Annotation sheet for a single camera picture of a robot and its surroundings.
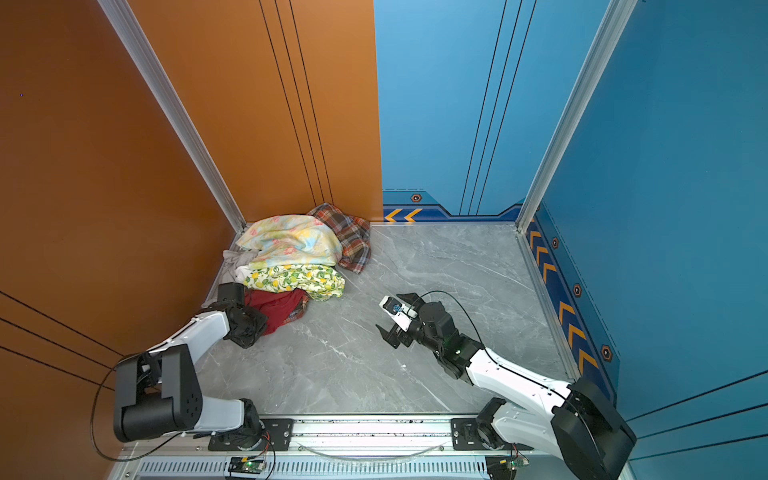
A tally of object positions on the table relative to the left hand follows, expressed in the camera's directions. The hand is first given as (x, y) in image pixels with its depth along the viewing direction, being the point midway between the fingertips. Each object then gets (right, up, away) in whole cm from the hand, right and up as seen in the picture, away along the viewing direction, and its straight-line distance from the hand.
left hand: (265, 322), depth 92 cm
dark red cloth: (+3, +4, +2) cm, 6 cm away
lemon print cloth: (+16, +12, +5) cm, 21 cm away
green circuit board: (+4, -29, -21) cm, 36 cm away
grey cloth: (-16, +19, +11) cm, 27 cm away
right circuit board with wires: (+66, -29, -21) cm, 75 cm away
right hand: (+38, +7, -12) cm, 41 cm away
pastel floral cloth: (+4, +26, +12) cm, 29 cm away
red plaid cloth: (+25, +29, +20) cm, 43 cm away
